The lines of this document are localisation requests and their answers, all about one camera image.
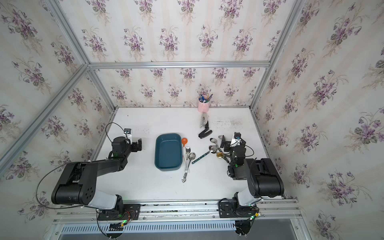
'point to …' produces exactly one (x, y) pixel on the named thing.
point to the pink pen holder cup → (203, 107)
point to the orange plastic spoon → (184, 141)
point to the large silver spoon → (187, 151)
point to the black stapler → (204, 134)
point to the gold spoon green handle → (220, 155)
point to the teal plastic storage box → (168, 151)
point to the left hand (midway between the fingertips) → (135, 139)
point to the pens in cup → (202, 99)
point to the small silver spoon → (190, 157)
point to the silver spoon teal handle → (212, 149)
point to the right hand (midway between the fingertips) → (234, 136)
